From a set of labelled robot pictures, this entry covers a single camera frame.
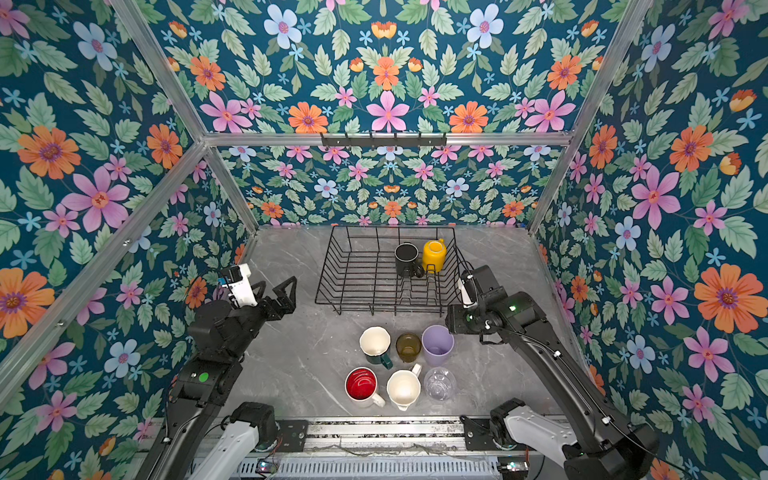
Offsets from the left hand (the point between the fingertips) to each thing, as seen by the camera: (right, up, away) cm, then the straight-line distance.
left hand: (282, 274), depth 68 cm
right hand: (+41, -12, +7) cm, 43 cm away
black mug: (+28, +4, +28) cm, 40 cm away
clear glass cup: (+38, -32, +15) cm, 52 cm away
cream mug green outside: (+19, -22, +19) cm, 35 cm away
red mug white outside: (+16, -32, +12) cm, 38 cm away
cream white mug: (+28, -31, +11) cm, 43 cm away
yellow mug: (+38, +5, +30) cm, 48 cm away
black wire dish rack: (+23, 0, +37) cm, 44 cm away
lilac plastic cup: (+37, -21, +16) cm, 46 cm away
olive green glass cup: (+29, -23, +19) cm, 41 cm away
